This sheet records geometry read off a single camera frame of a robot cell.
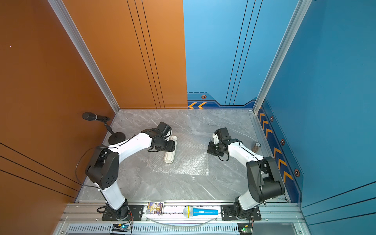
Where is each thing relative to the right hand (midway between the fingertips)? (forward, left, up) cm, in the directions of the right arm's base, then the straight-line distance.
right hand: (208, 150), depth 91 cm
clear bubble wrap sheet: (-4, +10, -2) cm, 11 cm away
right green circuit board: (-39, -17, -8) cm, 43 cm away
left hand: (+3, +23, +1) cm, 23 cm away
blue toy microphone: (-33, +11, -1) cm, 35 cm away
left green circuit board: (-39, +45, -6) cm, 60 cm away
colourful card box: (-31, +29, -4) cm, 43 cm away
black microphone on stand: (+10, +63, -2) cm, 63 cm away
